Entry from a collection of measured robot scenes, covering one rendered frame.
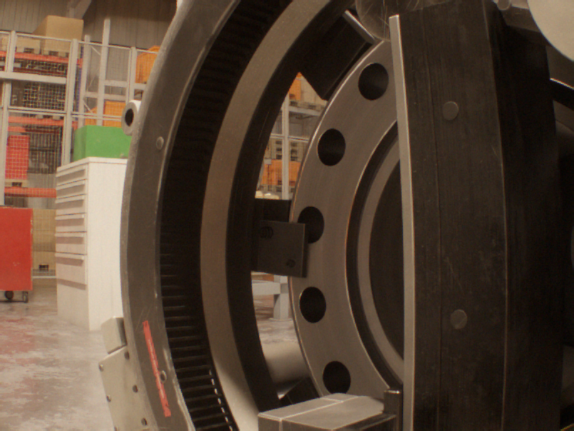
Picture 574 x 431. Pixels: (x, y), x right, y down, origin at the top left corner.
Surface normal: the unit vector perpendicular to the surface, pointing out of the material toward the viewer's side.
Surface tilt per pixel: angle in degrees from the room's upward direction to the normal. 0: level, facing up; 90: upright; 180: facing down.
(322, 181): 90
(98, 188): 90
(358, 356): 90
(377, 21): 90
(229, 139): 109
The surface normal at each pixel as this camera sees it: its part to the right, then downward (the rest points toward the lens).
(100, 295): 0.62, -0.03
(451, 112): -0.72, -0.03
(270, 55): -0.06, 0.51
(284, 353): 0.50, -0.73
